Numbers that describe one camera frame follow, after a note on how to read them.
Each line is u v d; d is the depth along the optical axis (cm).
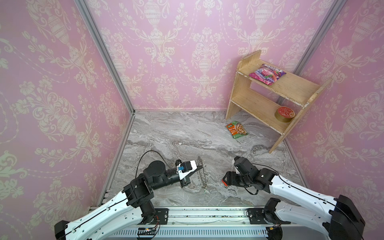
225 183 80
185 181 54
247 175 61
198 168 61
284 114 85
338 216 41
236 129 109
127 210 48
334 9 69
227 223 73
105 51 85
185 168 48
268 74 75
